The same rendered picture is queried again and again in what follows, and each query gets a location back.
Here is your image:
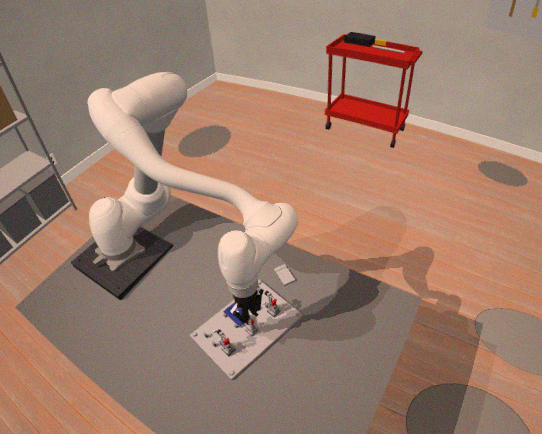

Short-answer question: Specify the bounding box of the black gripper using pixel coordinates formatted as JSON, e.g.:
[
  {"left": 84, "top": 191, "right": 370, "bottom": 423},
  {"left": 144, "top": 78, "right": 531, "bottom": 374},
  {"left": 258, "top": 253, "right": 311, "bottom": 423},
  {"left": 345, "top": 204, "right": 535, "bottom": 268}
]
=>
[{"left": 229, "top": 286, "right": 264, "bottom": 330}]

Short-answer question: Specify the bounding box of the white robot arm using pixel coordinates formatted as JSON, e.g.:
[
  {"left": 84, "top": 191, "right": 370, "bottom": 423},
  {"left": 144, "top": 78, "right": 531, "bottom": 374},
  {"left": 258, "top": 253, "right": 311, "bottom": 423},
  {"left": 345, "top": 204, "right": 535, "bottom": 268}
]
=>
[{"left": 88, "top": 72, "right": 298, "bottom": 298}]

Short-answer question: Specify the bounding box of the blue rectangular plate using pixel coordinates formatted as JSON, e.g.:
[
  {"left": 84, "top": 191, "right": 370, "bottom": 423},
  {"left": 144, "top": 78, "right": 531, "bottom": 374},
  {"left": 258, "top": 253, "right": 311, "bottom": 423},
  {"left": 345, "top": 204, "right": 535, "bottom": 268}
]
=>
[{"left": 223, "top": 303, "right": 243, "bottom": 327}]

